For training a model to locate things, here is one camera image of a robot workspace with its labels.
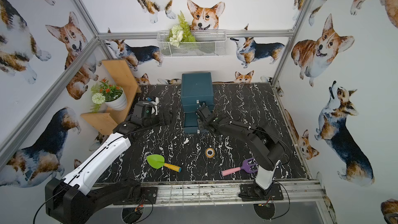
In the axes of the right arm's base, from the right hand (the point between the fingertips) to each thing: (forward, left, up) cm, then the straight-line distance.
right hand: (206, 115), depth 92 cm
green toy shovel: (-24, +27, -8) cm, 37 cm away
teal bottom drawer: (-1, +10, -6) cm, 12 cm away
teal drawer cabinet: (+11, +6, +11) cm, 17 cm away
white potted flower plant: (+10, +56, +7) cm, 58 cm away
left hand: (-5, +21, +12) cm, 25 cm away
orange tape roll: (-19, -2, -10) cm, 21 cm away
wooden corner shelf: (+28, +57, +11) cm, 64 cm away
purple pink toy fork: (-25, -24, -11) cm, 36 cm away
